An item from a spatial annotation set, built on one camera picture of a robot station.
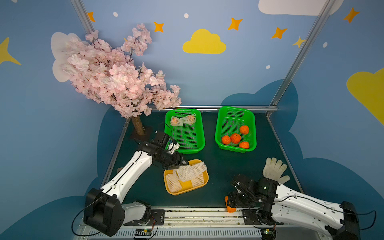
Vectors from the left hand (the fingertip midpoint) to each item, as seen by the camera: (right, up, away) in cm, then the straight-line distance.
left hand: (184, 163), depth 77 cm
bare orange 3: (+41, +17, +29) cm, 53 cm away
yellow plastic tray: (+1, -14, +6) cm, 16 cm away
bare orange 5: (+23, -22, -3) cm, 32 cm away
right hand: (+25, -19, -2) cm, 32 cm away
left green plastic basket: (-1, +19, +30) cm, 36 cm away
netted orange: (-9, +24, +32) cm, 40 cm away
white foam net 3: (+8, -4, +5) cm, 10 cm away
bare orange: (+27, +11, +22) cm, 36 cm away
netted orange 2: (+2, +25, +32) cm, 40 cm away
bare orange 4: (+38, +7, +19) cm, 43 cm away
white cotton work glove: (+55, -7, +14) cm, 57 cm away
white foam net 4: (+1, -4, -1) cm, 5 cm away
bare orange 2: (+33, +12, +22) cm, 41 cm away
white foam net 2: (+7, -11, +5) cm, 14 cm away
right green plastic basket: (+37, +18, +34) cm, 53 cm away
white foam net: (-6, -12, +5) cm, 14 cm away
